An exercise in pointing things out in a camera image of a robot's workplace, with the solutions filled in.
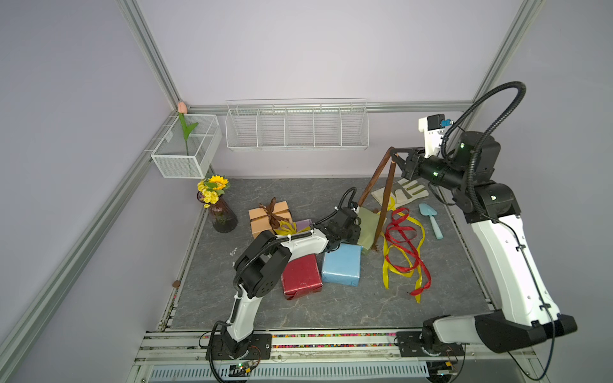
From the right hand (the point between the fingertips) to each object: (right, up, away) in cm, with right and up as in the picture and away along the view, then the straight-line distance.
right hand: (392, 150), depth 61 cm
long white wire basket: (-11, +20, +42) cm, 47 cm away
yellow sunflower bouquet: (-57, -9, +23) cm, 62 cm away
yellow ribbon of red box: (+13, -36, +32) cm, 50 cm away
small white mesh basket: (-68, +7, +28) cm, 73 cm away
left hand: (-3, -25, +32) cm, 40 cm away
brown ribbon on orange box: (-37, -20, +36) cm, 56 cm away
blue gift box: (-10, -36, +23) cm, 44 cm away
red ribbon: (+17, -28, +38) cm, 51 cm away
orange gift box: (-40, -21, +37) cm, 58 cm away
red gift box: (-25, -39, +20) cm, 51 cm away
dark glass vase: (-59, -20, +38) cm, 73 cm away
